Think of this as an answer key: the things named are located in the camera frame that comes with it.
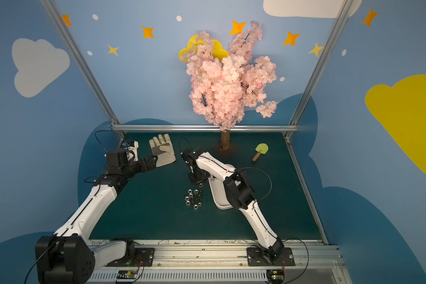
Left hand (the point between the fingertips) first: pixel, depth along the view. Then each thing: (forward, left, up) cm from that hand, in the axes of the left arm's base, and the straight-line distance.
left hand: (148, 156), depth 83 cm
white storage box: (-8, -35, -22) cm, 42 cm away
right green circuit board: (-44, -59, -23) cm, 77 cm away
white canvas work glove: (+23, +4, -21) cm, 32 cm away
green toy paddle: (+25, -63, -21) cm, 71 cm away
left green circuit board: (-45, +3, -22) cm, 50 cm away
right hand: (-3, -25, -18) cm, 31 cm away
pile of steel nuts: (-12, -21, -20) cm, 32 cm away
